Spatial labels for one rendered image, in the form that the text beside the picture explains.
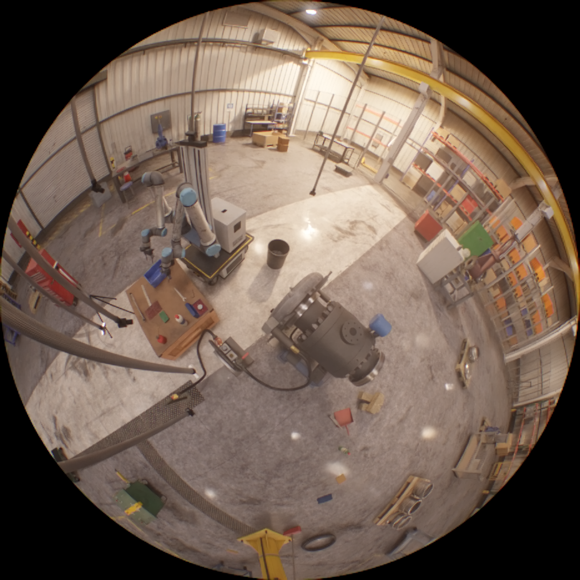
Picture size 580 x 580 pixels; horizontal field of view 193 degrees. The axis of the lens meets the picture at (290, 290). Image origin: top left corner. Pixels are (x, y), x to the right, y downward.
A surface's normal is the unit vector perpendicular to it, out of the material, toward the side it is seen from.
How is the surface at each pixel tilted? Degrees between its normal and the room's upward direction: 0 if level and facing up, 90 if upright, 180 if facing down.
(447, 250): 90
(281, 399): 0
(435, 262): 90
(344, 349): 29
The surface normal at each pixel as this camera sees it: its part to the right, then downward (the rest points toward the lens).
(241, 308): 0.21, -0.46
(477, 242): -0.72, 0.52
